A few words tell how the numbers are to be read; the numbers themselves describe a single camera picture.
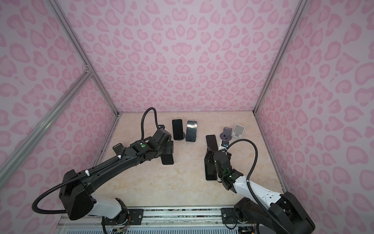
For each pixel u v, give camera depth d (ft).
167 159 2.67
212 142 3.31
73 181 1.33
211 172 3.59
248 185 1.73
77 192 1.29
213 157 2.15
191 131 3.30
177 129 3.21
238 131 3.31
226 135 3.30
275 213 1.33
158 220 2.38
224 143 2.36
